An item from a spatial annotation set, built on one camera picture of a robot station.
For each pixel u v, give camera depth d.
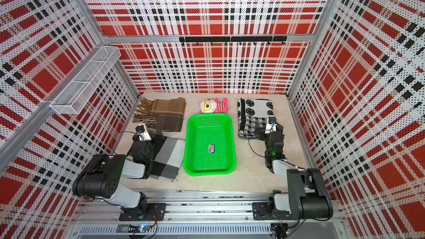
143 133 0.75
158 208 0.75
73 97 0.70
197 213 0.75
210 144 0.95
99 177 0.45
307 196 0.43
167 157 0.89
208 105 1.06
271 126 0.73
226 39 0.88
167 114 1.08
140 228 0.69
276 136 0.68
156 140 0.81
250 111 1.08
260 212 0.73
